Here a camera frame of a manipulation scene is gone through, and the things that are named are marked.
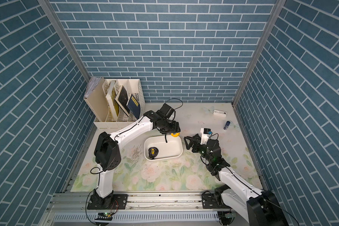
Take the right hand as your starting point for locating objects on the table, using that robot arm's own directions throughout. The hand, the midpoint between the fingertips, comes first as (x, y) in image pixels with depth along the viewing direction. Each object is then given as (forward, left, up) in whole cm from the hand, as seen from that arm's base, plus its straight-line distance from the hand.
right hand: (191, 138), depth 82 cm
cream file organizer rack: (+21, +53, +4) cm, 57 cm away
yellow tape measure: (+3, +9, -2) cm, 9 cm away
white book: (+19, +53, +9) cm, 57 cm away
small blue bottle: (+19, -26, -9) cm, 33 cm away
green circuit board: (-39, +43, -18) cm, 61 cm away
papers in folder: (+27, +66, +15) cm, 73 cm away
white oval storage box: (-2, +11, -12) cm, 17 cm away
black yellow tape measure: (-5, +23, -12) cm, 26 cm away
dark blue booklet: (+27, +43, -3) cm, 51 cm away
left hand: (+5, +7, -1) cm, 8 cm away
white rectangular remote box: (+34, -24, -12) cm, 43 cm away
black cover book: (+28, +51, +3) cm, 58 cm away
